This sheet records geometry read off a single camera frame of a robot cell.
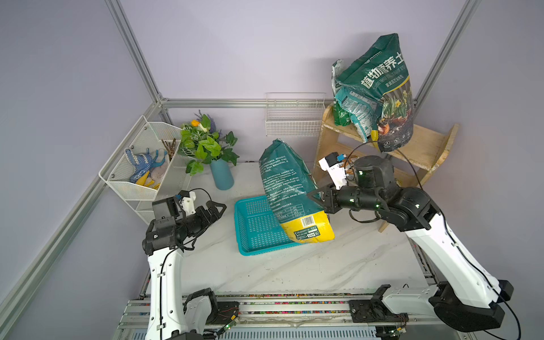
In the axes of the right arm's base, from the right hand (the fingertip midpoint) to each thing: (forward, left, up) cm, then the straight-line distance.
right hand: (309, 198), depth 60 cm
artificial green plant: (+31, +40, -3) cm, 51 cm away
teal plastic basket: (+9, +19, -38) cm, 43 cm away
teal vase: (+34, +36, -26) cm, 56 cm away
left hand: (+4, +31, -13) cm, 34 cm away
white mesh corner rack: (+19, +50, -5) cm, 54 cm away
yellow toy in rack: (+13, +56, -4) cm, 57 cm away
